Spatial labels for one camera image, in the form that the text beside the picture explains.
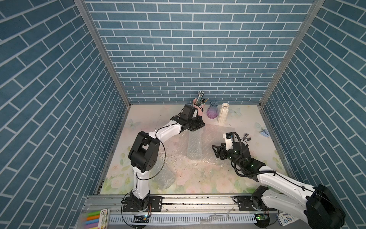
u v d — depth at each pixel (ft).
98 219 2.23
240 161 2.03
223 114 3.26
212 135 3.34
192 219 2.53
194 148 2.79
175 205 2.45
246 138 3.31
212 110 3.47
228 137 2.33
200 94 3.45
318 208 1.31
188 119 2.43
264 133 3.33
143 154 1.65
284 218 2.27
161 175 2.49
